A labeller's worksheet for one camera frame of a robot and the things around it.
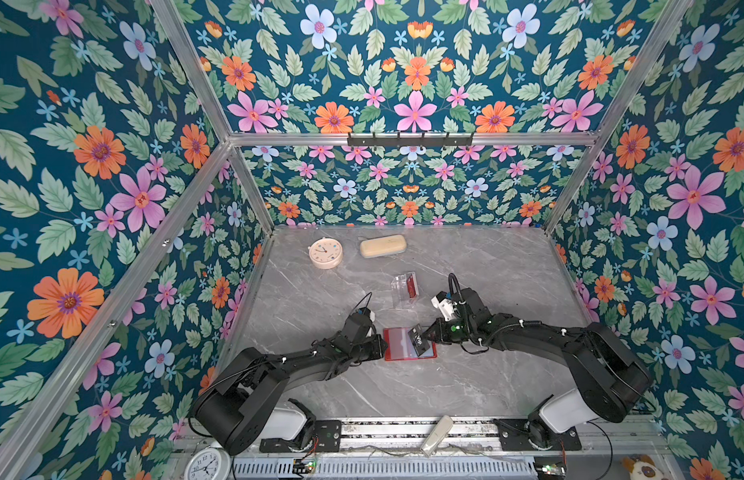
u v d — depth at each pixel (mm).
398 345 885
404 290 989
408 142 932
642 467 675
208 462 674
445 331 767
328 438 734
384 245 1077
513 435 734
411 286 968
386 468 703
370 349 779
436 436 704
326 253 1080
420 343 858
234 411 424
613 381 443
